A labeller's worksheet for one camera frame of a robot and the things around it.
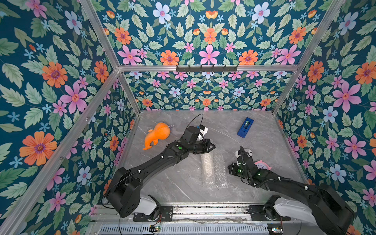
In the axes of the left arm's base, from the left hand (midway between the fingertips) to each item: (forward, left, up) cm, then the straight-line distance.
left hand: (218, 146), depth 75 cm
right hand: (-4, -8, -17) cm, 19 cm away
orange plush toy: (+23, +34, -13) cm, 43 cm away
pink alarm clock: (-4, -28, -19) cm, 34 cm away
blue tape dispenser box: (+23, -25, -16) cm, 38 cm away
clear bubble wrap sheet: (-6, +2, -18) cm, 19 cm away
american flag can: (+5, -22, -18) cm, 29 cm away
